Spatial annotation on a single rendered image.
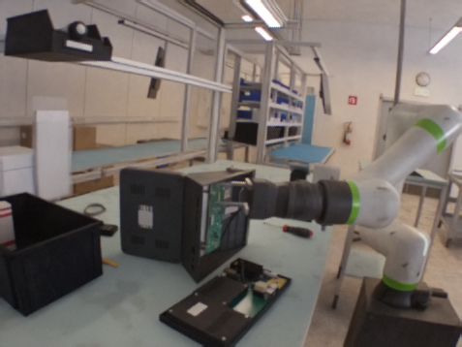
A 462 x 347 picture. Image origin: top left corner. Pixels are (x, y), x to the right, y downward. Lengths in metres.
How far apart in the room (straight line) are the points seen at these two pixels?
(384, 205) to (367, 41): 6.86
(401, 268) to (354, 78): 6.40
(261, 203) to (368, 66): 6.80
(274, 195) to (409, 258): 0.57
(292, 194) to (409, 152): 0.41
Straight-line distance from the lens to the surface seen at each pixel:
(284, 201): 0.57
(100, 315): 0.55
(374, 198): 0.63
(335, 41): 7.41
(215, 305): 0.53
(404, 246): 0.99
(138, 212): 0.68
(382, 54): 7.35
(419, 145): 0.89
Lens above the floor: 1.34
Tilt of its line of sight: 11 degrees down
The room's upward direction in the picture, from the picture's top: 5 degrees clockwise
